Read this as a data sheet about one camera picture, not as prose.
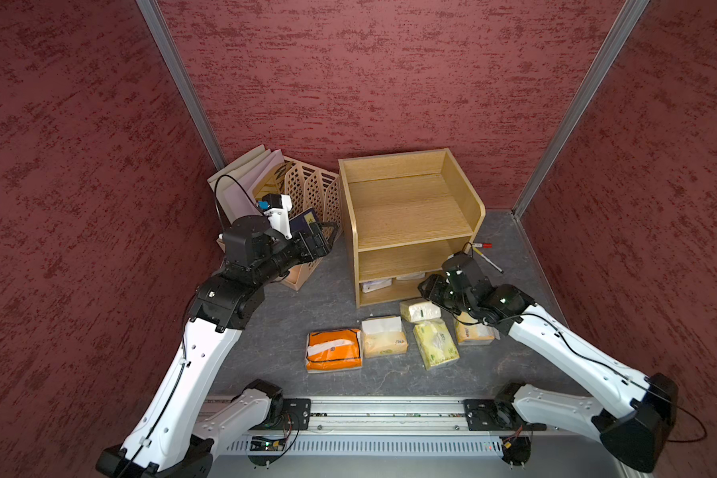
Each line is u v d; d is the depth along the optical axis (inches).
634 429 14.8
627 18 28.1
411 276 36.0
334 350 30.6
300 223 38.3
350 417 29.8
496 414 25.5
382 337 32.6
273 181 37.5
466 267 22.0
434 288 26.3
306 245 20.9
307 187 37.3
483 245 43.4
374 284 36.5
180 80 32.1
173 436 14.2
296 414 29.3
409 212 30.3
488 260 41.9
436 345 31.3
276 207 21.2
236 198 35.0
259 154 37.8
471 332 32.7
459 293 22.4
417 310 31.9
